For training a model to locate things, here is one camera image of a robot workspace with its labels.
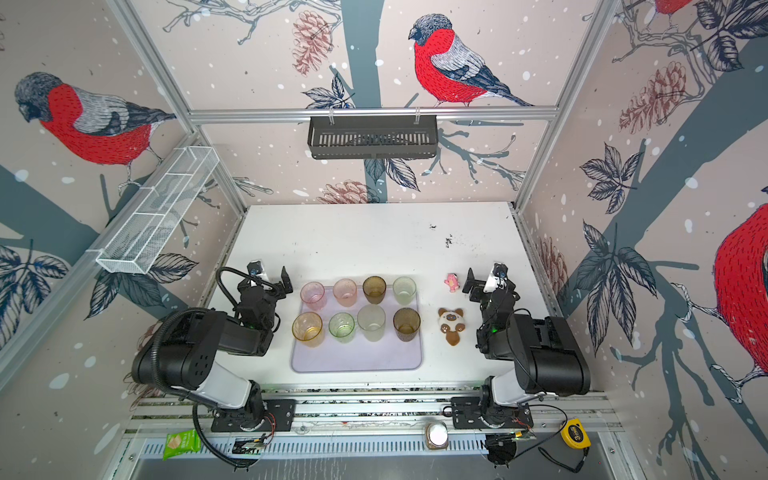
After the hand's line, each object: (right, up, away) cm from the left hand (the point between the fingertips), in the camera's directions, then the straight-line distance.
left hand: (265, 270), depth 89 cm
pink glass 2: (+23, -8, +6) cm, 25 cm away
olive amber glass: (+33, -7, +5) cm, 34 cm away
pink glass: (+14, -9, +4) cm, 16 cm away
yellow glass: (+13, -17, -2) cm, 22 cm away
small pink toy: (+59, -5, +8) cm, 60 cm away
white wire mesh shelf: (-25, +11, -16) cm, 31 cm away
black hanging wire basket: (+20, +46, +18) cm, 54 cm away
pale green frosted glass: (+33, -14, -5) cm, 36 cm away
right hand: (+68, -1, 0) cm, 68 cm away
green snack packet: (-11, -38, -20) cm, 45 cm away
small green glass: (+23, -17, -1) cm, 29 cm away
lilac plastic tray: (+38, -24, -4) cm, 45 cm away
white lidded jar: (+48, -32, -27) cm, 64 cm away
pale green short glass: (+43, -7, +6) cm, 44 cm away
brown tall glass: (+43, -16, -2) cm, 46 cm away
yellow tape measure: (+82, -36, -20) cm, 92 cm away
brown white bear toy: (+57, -16, -1) cm, 59 cm away
